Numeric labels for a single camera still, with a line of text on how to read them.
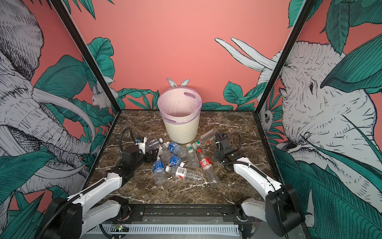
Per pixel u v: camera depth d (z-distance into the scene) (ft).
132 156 2.13
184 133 2.97
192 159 3.06
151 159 2.55
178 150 3.16
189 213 2.49
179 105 3.32
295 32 2.53
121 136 3.43
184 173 2.69
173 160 2.84
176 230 2.30
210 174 2.88
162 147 3.10
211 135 3.38
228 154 2.11
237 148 2.30
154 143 3.30
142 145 2.50
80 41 2.66
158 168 2.77
